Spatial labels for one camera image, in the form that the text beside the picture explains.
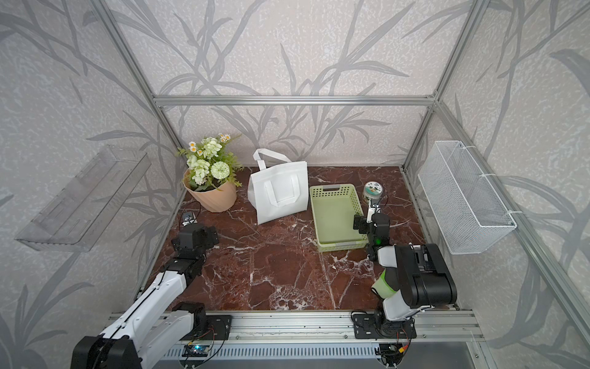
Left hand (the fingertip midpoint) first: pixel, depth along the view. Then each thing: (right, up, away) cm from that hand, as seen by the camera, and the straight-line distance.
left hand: (198, 230), depth 85 cm
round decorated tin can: (+70, +15, +17) cm, 73 cm away
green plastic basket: (+53, +6, +19) cm, 57 cm away
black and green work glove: (+68, -21, -2) cm, 71 cm away
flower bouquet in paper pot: (+7, +22, -4) cm, 24 cm away
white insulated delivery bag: (+29, +14, +4) cm, 33 cm away
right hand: (+67, +6, +10) cm, 68 cm away
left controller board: (+6, -35, -14) cm, 38 cm away
